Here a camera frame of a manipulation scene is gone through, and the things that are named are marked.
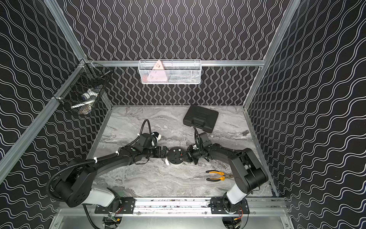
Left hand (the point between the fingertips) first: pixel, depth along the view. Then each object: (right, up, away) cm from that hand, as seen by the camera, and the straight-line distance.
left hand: (165, 149), depth 86 cm
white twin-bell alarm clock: (+5, -4, +2) cm, 6 cm away
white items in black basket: (-46, +31, -1) cm, 55 cm away
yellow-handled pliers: (+36, -15, -2) cm, 39 cm away
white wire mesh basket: (+11, +53, +16) cm, 57 cm away
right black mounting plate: (+29, -27, -13) cm, 41 cm away
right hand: (+9, -4, -2) cm, 10 cm away
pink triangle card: (-5, +47, +3) cm, 47 cm away
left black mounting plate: (-19, -27, -12) cm, 35 cm away
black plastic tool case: (+26, +19, +20) cm, 38 cm away
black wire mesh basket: (-55, +36, +6) cm, 66 cm away
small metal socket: (+56, +9, +17) cm, 59 cm away
